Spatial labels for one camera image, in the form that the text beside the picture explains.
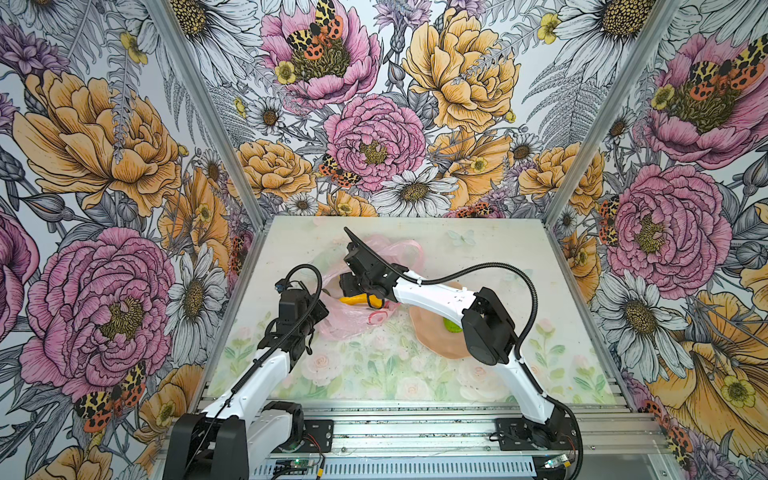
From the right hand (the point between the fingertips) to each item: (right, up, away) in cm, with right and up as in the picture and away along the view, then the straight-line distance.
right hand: (350, 289), depth 92 cm
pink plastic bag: (+1, -8, -5) cm, 10 cm away
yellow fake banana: (+4, -2, -9) cm, 10 cm away
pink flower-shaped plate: (+25, -12, 0) cm, 28 cm away
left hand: (-8, -5, -4) cm, 10 cm away
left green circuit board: (-10, -38, -21) cm, 45 cm away
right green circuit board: (+51, -38, -20) cm, 67 cm away
